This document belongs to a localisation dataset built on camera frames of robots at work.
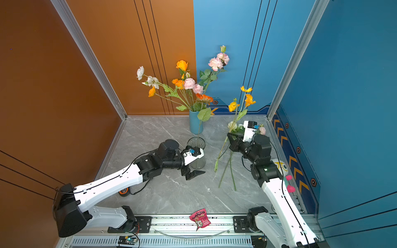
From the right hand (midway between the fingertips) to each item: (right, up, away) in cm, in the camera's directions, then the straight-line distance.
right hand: (226, 134), depth 72 cm
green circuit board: (-46, -49, -1) cm, 67 cm away
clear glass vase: (-13, -4, +10) cm, 17 cm away
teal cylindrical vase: (-16, +5, +33) cm, 37 cm away
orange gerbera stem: (-10, +11, +6) cm, 16 cm away
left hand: (-11, -12, -1) cm, 16 cm away
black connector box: (+15, -50, -1) cm, 52 cm away
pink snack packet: (-12, -41, +2) cm, 43 cm away
